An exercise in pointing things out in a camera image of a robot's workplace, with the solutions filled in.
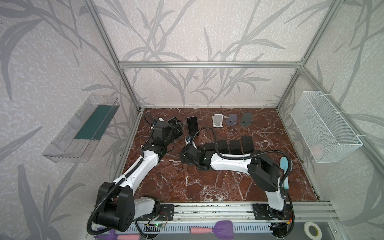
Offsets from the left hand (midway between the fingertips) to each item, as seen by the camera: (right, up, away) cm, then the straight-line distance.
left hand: (182, 120), depth 83 cm
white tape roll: (+63, -52, -14) cm, 83 cm away
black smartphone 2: (+41, -16, +15) cm, 47 cm away
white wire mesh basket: (+63, -6, -21) cm, 67 cm away
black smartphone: (+34, -18, +18) cm, 43 cm away
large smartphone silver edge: (+16, -17, +11) cm, 25 cm away
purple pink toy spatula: (+21, -52, -13) cm, 57 cm away
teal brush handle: (+61, -28, +7) cm, 67 cm away
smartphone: (+25, -17, +13) cm, 33 cm away
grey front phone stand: (+45, +1, +28) cm, 53 cm away
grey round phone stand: (+33, 0, +24) cm, 41 cm away
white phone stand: (+23, 0, +28) cm, 36 cm away
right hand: (+2, -16, +6) cm, 17 cm away
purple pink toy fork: (-30, -53, -15) cm, 63 cm away
